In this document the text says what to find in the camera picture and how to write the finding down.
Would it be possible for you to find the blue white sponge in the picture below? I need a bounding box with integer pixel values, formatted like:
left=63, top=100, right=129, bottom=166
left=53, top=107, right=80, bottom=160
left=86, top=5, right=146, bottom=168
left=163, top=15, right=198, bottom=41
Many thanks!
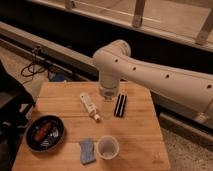
left=79, top=138, right=96, bottom=165

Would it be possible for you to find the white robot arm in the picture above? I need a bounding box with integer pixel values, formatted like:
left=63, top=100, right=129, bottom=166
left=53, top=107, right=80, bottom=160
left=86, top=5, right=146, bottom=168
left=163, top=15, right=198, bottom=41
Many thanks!
left=93, top=40, right=213, bottom=118

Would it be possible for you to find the black striped rectangular block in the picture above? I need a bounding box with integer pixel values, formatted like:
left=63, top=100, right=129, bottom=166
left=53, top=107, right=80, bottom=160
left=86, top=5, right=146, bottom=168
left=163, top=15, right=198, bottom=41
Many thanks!
left=114, top=94, right=127, bottom=118

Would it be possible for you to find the white tube bottle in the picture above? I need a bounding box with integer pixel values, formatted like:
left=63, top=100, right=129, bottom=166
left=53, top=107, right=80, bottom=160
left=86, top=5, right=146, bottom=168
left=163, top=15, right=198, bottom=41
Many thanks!
left=80, top=92, right=101, bottom=122

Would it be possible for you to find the blue object on floor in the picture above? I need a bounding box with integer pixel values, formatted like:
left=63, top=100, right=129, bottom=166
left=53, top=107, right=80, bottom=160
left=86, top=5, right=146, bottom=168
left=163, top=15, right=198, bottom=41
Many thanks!
left=48, top=72, right=65, bottom=82

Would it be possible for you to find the black round bowl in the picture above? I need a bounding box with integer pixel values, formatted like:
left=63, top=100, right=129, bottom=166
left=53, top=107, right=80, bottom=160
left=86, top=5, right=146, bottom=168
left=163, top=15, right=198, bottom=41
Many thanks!
left=25, top=115, right=65, bottom=152

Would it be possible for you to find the red object in bowl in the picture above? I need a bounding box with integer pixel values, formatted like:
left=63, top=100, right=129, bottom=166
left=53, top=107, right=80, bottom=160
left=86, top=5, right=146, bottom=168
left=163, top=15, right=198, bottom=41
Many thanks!
left=33, top=122, right=52, bottom=142

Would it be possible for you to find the black cable on floor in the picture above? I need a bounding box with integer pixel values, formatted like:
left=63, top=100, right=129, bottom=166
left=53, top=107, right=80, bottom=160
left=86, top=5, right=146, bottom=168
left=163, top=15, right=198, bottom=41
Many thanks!
left=20, top=46, right=51, bottom=79

